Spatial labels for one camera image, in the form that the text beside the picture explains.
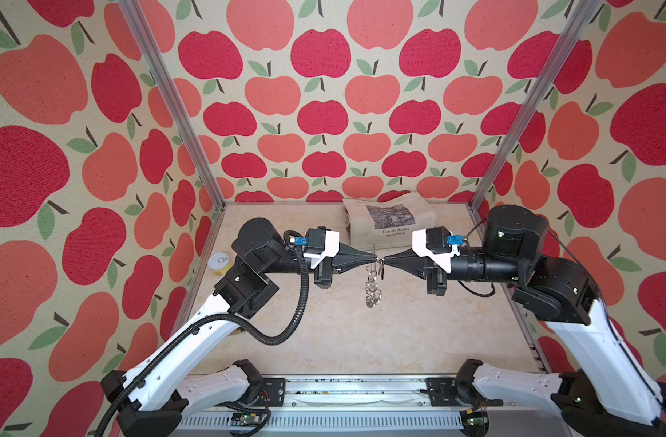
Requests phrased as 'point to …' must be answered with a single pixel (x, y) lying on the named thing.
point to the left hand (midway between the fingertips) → (375, 260)
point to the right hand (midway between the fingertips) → (396, 250)
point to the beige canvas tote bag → (388, 224)
